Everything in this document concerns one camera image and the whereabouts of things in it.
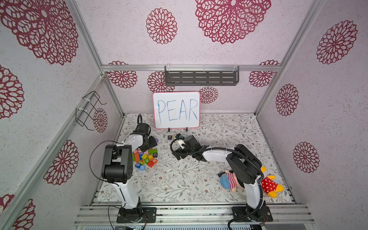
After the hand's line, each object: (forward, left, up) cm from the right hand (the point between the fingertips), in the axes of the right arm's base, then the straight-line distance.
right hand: (176, 146), depth 95 cm
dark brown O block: (-5, +14, -3) cm, 15 cm away
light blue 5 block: (-14, +21, -3) cm, 25 cm away
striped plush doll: (-22, -30, +1) cm, 38 cm away
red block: (-12, +16, -2) cm, 20 cm away
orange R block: (-9, +14, -3) cm, 17 cm away
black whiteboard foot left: (+17, +7, -3) cm, 19 cm away
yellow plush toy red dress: (-24, -52, 0) cm, 57 cm away
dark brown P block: (+10, +6, -4) cm, 12 cm away
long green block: (-2, +17, -3) cm, 18 cm away
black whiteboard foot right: (+18, -6, -4) cm, 20 cm away
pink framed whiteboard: (+26, +2, +9) cm, 27 cm away
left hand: (+2, +17, -2) cm, 17 cm away
